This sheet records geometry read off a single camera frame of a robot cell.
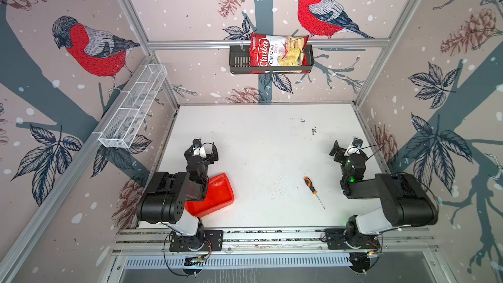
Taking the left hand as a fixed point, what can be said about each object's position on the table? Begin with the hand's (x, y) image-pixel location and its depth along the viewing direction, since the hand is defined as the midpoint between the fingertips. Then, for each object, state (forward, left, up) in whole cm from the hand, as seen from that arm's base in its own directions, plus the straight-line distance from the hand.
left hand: (201, 144), depth 89 cm
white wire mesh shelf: (+6, +25, +19) cm, 32 cm away
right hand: (-1, -67, -1) cm, 67 cm away
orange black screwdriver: (-16, -50, -10) cm, 53 cm away
